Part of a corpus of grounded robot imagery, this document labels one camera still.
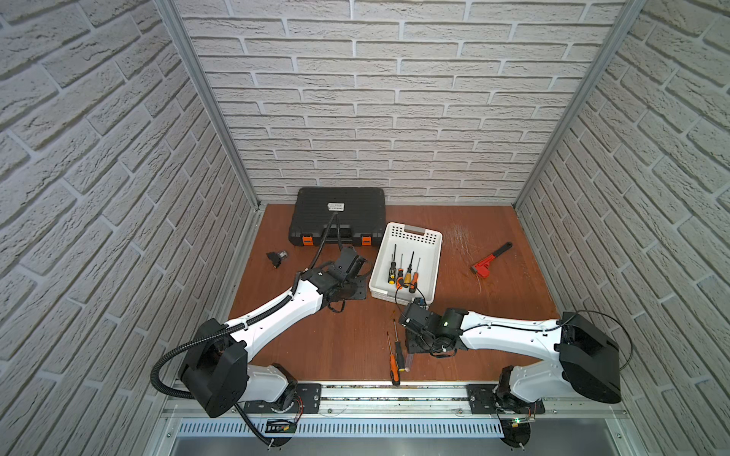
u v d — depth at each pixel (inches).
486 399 29.1
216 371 15.9
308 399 28.7
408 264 39.4
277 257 39.6
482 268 39.1
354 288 29.2
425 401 29.7
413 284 37.0
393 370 30.5
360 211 43.8
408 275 38.3
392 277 36.5
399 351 32.0
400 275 38.1
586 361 16.5
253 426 27.4
